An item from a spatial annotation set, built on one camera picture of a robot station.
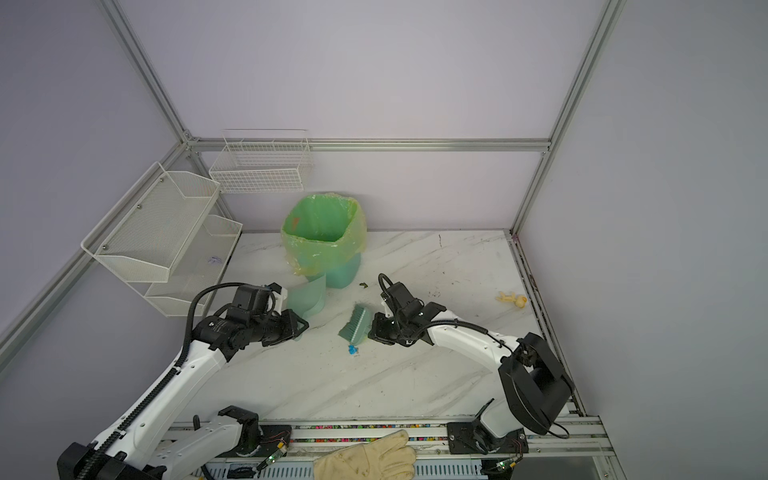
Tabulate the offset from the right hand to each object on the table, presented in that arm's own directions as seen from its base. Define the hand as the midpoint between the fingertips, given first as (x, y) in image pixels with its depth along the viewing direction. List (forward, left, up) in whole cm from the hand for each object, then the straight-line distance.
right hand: (365, 336), depth 81 cm
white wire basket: (+50, +36, +24) cm, 66 cm away
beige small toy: (+18, -49, -10) cm, 53 cm away
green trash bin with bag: (+39, +18, 0) cm, 44 cm away
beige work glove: (-27, -6, -10) cm, 29 cm away
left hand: (0, +16, +5) cm, 17 cm away
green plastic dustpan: (+13, +19, -1) cm, 23 cm away
